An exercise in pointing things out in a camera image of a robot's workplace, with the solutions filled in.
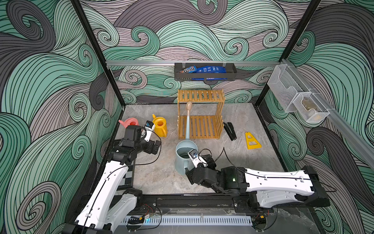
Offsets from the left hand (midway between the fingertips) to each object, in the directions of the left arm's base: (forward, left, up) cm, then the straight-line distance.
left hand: (151, 137), depth 75 cm
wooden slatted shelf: (+21, -30, -20) cm, 42 cm away
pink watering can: (+19, +20, -10) cm, 29 cm away
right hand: (-13, -22, -2) cm, 26 cm away
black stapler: (+20, -50, -20) cm, 57 cm away
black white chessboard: (-18, +14, -18) cm, 29 cm away
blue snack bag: (+42, -34, +15) cm, 56 cm away
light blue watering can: (-6, -18, 0) cm, 19 cm away
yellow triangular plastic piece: (+10, -65, -21) cm, 69 cm away
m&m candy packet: (+42, -21, +14) cm, 49 cm away
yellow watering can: (+15, -2, -10) cm, 18 cm away
